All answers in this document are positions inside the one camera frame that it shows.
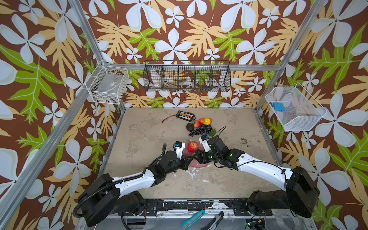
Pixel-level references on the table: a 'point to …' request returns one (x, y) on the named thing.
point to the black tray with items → (185, 116)
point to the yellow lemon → (207, 121)
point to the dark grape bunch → (201, 129)
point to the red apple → (192, 146)
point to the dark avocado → (189, 127)
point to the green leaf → (212, 132)
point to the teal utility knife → (194, 218)
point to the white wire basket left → (108, 84)
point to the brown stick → (162, 121)
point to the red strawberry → (197, 124)
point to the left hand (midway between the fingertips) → (194, 156)
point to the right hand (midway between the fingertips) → (195, 155)
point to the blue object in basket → (279, 107)
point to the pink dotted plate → (194, 163)
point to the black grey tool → (218, 218)
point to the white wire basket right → (302, 110)
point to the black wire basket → (187, 75)
